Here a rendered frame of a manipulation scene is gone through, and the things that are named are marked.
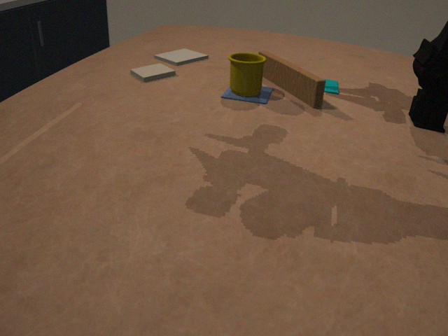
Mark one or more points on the brown rectangular block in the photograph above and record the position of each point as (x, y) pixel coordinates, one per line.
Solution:
(298, 82)

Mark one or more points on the yellow cup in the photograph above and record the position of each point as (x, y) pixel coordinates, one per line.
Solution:
(246, 73)

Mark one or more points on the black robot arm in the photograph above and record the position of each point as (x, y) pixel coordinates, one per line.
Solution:
(429, 107)

